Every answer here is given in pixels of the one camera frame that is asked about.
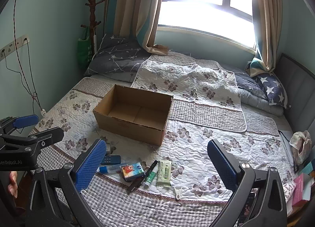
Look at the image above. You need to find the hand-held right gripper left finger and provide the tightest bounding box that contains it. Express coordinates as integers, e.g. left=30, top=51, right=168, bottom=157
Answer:
left=26, top=138, right=107, bottom=227

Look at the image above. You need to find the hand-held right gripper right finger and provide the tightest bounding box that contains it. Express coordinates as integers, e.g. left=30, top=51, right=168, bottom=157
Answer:
left=207, top=140, right=288, bottom=227

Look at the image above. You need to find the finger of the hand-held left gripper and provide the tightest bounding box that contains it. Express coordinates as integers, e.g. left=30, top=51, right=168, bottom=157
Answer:
left=0, top=127, right=65, bottom=154
left=0, top=114, right=39, bottom=134

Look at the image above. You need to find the blue capped glue tube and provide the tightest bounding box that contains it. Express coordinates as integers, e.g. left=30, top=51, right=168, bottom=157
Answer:
left=99, top=162, right=127, bottom=174

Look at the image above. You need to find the dark blue remote control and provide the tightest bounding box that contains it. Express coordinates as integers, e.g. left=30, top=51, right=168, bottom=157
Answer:
left=100, top=155, right=121, bottom=165

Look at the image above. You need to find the colourful tissue packet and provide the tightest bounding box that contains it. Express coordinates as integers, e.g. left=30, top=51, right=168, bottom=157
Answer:
left=120, top=163, right=145, bottom=182

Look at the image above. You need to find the black pen with red band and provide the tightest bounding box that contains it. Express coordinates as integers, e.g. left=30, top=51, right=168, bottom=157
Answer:
left=126, top=177, right=146, bottom=194

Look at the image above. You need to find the brown cardboard box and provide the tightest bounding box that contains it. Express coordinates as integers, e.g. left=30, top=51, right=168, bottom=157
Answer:
left=93, top=84, right=174, bottom=147

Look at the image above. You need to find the pale green wet wipes packet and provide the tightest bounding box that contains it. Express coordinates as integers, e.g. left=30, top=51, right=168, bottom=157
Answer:
left=157, top=160, right=173, bottom=188

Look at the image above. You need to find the green white tube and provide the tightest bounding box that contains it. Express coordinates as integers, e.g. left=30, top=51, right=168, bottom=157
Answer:
left=144, top=165, right=159, bottom=188

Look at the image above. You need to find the black marker pen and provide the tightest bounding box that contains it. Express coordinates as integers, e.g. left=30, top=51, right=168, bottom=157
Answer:
left=139, top=160, right=158, bottom=182

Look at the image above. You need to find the person's left hand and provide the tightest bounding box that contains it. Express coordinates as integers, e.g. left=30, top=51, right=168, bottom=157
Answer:
left=7, top=171, right=18, bottom=199

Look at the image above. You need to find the large floral quilted bedspread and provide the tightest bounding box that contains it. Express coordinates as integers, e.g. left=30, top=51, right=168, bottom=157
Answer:
left=28, top=77, right=296, bottom=227

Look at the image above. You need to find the dark floral box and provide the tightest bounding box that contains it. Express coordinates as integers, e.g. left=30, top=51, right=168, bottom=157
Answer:
left=240, top=193, right=256, bottom=225

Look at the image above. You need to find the translucent plastic bag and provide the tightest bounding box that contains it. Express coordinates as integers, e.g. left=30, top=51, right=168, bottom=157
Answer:
left=290, top=130, right=312, bottom=166

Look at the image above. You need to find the grey duvet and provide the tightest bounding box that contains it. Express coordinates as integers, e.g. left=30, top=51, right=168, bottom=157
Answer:
left=231, top=67, right=283, bottom=116

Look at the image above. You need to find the pink box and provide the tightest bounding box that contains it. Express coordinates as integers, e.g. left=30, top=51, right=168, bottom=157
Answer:
left=292, top=173, right=313, bottom=206

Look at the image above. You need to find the teal box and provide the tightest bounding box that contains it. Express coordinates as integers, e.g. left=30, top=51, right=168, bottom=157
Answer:
left=299, top=163, right=315, bottom=176

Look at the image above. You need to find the green shopping bag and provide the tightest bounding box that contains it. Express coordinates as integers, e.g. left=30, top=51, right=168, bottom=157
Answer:
left=77, top=26, right=95, bottom=70

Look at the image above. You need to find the dark blue star pillow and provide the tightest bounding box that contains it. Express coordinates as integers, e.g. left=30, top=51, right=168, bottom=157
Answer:
left=253, top=73, right=291, bottom=109

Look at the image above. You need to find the small floral quilted cover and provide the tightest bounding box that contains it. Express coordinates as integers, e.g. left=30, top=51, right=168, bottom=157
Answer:
left=130, top=52, right=248, bottom=132

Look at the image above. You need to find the grey constellation print pillow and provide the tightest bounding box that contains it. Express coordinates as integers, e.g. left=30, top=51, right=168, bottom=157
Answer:
left=84, top=33, right=150, bottom=77

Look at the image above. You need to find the grey padded headboard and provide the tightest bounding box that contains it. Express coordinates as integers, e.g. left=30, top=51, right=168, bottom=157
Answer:
left=273, top=53, right=315, bottom=144

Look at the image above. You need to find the wooden coat rack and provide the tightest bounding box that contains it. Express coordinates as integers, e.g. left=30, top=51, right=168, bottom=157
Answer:
left=81, top=0, right=107, bottom=55

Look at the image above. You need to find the beige teal striped curtain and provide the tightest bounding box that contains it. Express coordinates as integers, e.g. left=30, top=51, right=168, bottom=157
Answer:
left=246, top=0, right=283, bottom=77
left=106, top=0, right=170, bottom=55

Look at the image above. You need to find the red black twisted cable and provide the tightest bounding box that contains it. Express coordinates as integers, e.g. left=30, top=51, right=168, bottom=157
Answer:
left=13, top=0, right=40, bottom=102

